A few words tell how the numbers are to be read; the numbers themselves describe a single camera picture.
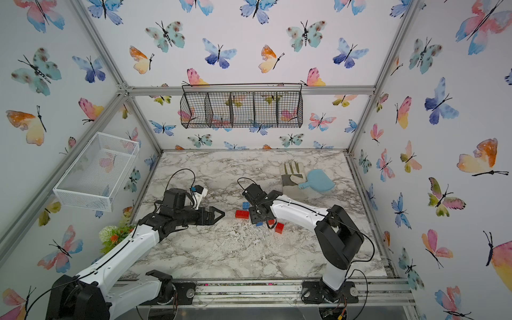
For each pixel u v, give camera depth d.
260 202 0.63
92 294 0.40
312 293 0.73
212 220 0.71
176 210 0.64
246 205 0.96
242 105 0.98
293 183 1.05
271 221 0.96
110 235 0.72
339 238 0.45
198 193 0.74
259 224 0.91
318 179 1.07
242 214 0.93
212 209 0.72
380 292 0.76
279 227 0.87
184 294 0.73
